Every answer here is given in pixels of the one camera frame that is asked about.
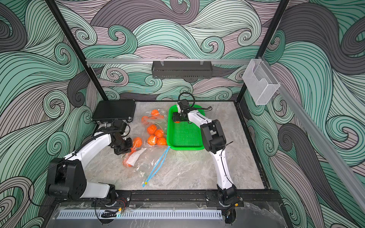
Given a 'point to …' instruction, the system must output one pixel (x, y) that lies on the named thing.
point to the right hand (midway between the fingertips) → (175, 117)
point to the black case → (107, 110)
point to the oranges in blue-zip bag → (156, 137)
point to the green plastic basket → (184, 135)
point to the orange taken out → (177, 122)
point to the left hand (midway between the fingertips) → (131, 148)
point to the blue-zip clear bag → (149, 149)
